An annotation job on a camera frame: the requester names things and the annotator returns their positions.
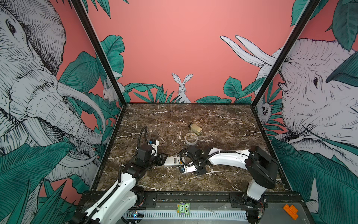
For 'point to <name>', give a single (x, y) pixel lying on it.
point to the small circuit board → (134, 213)
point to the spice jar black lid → (196, 129)
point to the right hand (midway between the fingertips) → (193, 166)
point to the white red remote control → (173, 161)
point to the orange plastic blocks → (292, 210)
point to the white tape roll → (191, 138)
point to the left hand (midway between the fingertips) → (166, 153)
